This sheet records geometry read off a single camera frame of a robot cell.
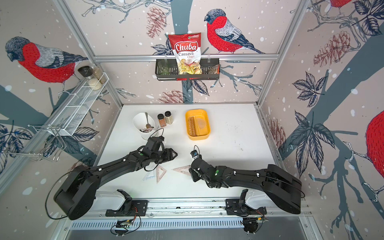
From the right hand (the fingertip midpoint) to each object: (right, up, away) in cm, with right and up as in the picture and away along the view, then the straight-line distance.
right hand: (191, 168), depth 83 cm
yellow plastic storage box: (+7, +27, +28) cm, 39 cm away
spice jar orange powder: (-21, +26, +19) cm, 39 cm away
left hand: (-9, +8, +3) cm, 12 cm away
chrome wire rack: (-61, +19, -22) cm, 68 cm away
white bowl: (-33, +26, +10) cm, 43 cm away
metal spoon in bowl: (-31, +23, +18) cm, 42 cm away
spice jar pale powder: (-17, +29, +20) cm, 39 cm away
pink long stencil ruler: (-1, +22, +24) cm, 33 cm away
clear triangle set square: (-25, -5, +2) cm, 25 cm away
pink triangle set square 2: (-4, -2, +4) cm, 6 cm away
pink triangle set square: (-19, -5, 0) cm, 20 cm away
